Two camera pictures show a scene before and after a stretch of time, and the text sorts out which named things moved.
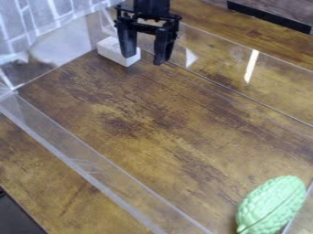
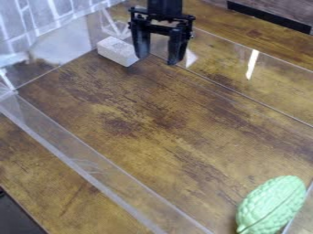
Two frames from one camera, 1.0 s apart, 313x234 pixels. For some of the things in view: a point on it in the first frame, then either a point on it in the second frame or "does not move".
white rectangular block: x=108 y=49 does not move
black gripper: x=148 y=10 → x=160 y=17
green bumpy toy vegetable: x=270 y=206 does not move
